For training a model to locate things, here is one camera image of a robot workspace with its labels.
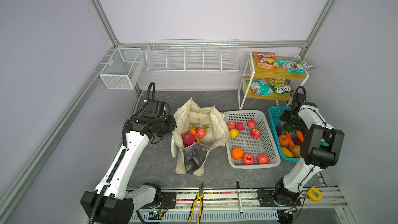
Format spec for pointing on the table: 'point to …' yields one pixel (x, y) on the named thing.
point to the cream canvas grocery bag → (190, 160)
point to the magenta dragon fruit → (188, 139)
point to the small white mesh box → (123, 68)
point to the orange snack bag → (266, 60)
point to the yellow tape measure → (314, 194)
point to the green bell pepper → (288, 127)
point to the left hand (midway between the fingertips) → (176, 127)
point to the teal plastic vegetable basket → (274, 113)
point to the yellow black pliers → (199, 196)
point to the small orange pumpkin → (284, 140)
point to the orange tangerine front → (237, 153)
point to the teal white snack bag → (260, 87)
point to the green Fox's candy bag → (281, 86)
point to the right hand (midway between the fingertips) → (292, 124)
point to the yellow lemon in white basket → (233, 133)
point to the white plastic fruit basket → (251, 142)
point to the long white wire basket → (193, 56)
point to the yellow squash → (286, 153)
